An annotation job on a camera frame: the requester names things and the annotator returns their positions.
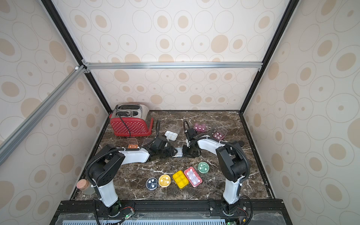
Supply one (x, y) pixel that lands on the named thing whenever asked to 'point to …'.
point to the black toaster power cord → (126, 127)
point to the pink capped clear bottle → (86, 187)
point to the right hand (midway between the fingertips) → (189, 155)
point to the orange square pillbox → (132, 142)
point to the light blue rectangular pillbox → (179, 153)
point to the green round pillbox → (203, 167)
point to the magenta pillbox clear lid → (220, 135)
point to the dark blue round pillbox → (152, 183)
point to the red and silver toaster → (131, 120)
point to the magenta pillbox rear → (199, 128)
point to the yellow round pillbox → (164, 180)
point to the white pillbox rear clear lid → (174, 128)
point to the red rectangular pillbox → (193, 176)
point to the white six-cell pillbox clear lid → (147, 141)
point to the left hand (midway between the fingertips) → (180, 152)
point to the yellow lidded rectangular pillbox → (180, 179)
